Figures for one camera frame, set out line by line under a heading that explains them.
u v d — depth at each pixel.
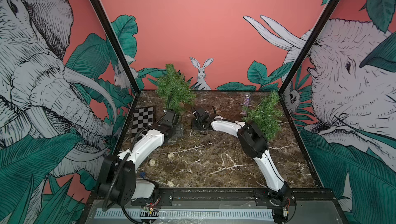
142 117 1.01
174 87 0.85
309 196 0.77
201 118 0.80
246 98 1.11
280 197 0.64
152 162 0.83
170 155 0.86
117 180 0.38
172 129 0.82
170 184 0.76
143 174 0.80
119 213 0.70
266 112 0.72
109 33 0.86
